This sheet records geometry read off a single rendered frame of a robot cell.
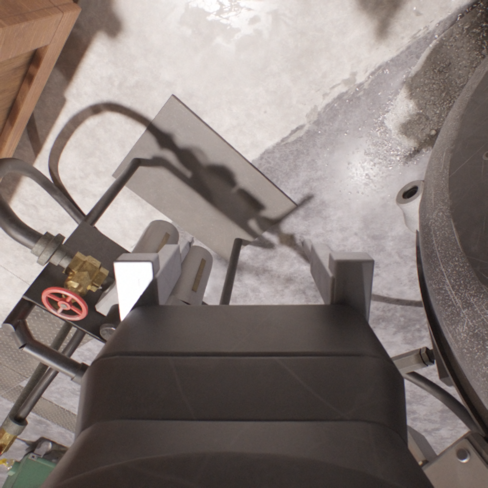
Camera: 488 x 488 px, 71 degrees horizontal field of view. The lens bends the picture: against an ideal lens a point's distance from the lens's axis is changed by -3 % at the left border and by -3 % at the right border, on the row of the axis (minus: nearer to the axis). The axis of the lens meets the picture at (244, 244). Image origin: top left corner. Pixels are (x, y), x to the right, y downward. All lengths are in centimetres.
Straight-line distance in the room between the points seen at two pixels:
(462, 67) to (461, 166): 51
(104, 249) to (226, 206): 39
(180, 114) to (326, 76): 34
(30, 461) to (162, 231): 257
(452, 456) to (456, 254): 15
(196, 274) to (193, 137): 36
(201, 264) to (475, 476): 58
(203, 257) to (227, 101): 36
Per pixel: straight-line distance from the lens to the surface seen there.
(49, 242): 62
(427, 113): 90
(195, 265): 73
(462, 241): 33
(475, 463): 29
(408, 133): 91
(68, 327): 151
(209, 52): 85
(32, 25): 75
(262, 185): 93
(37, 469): 313
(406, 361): 46
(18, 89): 92
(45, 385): 119
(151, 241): 70
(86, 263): 62
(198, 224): 104
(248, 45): 83
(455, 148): 43
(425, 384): 106
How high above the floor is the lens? 81
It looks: 50 degrees down
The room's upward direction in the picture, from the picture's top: 169 degrees counter-clockwise
